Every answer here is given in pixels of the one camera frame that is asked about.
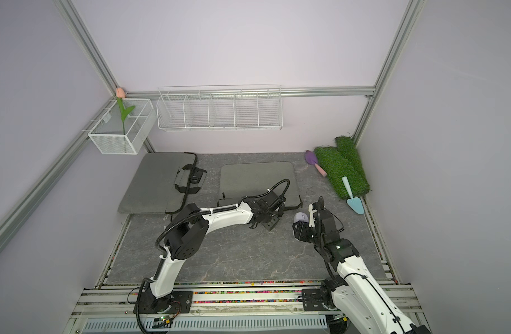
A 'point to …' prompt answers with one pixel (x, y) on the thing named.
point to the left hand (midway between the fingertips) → (270, 218)
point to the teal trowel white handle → (354, 202)
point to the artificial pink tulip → (124, 112)
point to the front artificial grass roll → (329, 158)
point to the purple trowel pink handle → (312, 159)
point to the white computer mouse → (301, 216)
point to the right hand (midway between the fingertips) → (299, 224)
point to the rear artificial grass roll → (349, 155)
